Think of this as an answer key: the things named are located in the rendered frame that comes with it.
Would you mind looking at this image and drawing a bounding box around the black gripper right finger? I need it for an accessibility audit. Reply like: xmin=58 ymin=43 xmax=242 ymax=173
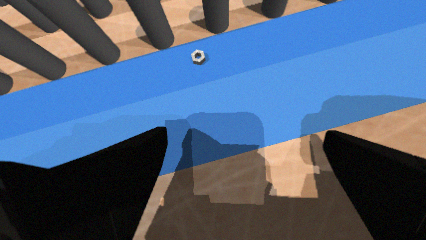
xmin=323 ymin=130 xmax=426 ymax=240

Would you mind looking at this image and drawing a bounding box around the silver hex nut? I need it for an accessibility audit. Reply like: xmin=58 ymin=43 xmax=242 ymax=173
xmin=191 ymin=50 xmax=206 ymax=65

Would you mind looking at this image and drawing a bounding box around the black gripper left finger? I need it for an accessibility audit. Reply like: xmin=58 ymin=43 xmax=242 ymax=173
xmin=0 ymin=126 xmax=168 ymax=240

